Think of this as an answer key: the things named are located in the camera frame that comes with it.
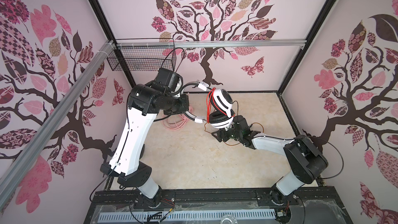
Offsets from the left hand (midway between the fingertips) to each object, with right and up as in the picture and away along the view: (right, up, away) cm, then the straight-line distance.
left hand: (186, 110), depth 63 cm
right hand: (+15, -12, +26) cm, 32 cm away
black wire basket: (-30, +34, +32) cm, 55 cm away
